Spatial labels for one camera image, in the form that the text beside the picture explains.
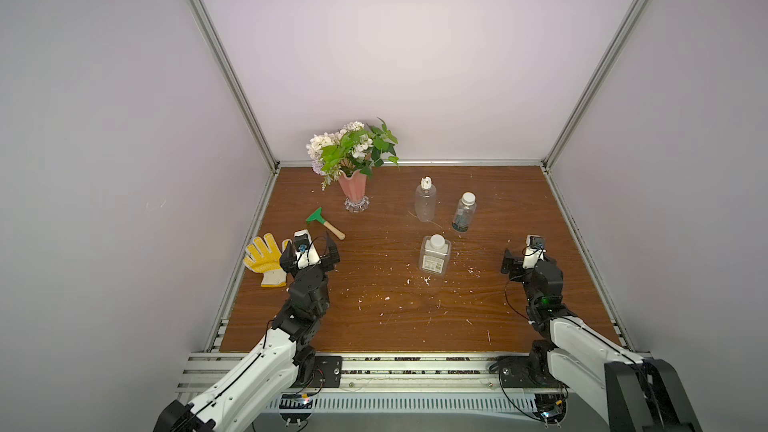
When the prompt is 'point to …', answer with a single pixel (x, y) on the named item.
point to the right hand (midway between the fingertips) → (528, 247)
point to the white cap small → (468, 198)
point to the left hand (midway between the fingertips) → (313, 236)
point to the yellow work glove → (263, 257)
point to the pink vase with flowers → (350, 155)
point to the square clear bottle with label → (435, 255)
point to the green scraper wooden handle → (318, 215)
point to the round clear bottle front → (464, 211)
